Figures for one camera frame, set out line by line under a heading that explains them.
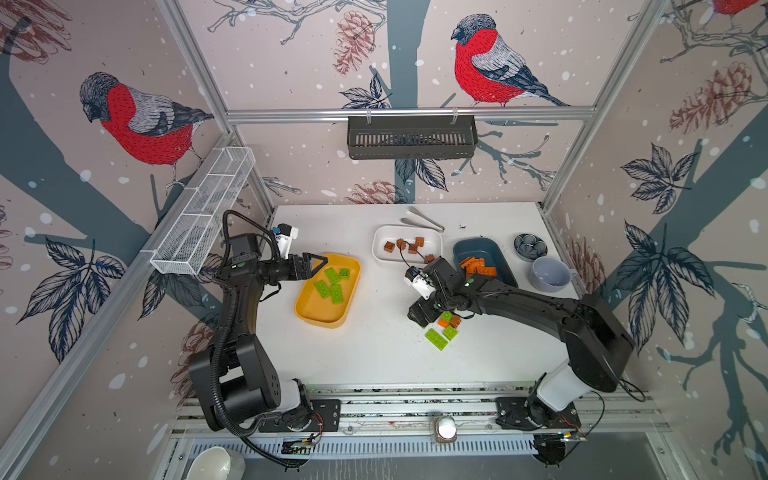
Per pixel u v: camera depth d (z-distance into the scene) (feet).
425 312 2.48
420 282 2.56
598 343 1.46
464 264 3.30
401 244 3.51
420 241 3.55
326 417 2.39
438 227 3.76
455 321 2.88
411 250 3.50
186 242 2.34
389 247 3.50
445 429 2.05
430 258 3.42
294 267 2.35
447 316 2.50
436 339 2.82
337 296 3.12
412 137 3.41
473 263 3.30
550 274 3.17
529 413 2.17
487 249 3.39
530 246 3.48
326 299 3.12
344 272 3.28
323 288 3.20
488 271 3.30
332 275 3.33
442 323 2.93
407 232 3.76
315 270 2.45
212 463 2.07
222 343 1.38
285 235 2.42
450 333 2.83
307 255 2.39
